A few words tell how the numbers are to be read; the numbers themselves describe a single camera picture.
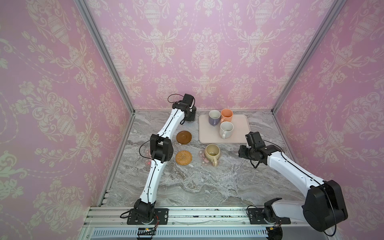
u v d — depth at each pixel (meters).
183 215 0.76
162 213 0.75
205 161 0.93
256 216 0.73
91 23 0.75
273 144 1.03
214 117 1.13
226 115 1.07
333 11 0.70
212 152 0.95
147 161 0.94
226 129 1.02
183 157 0.95
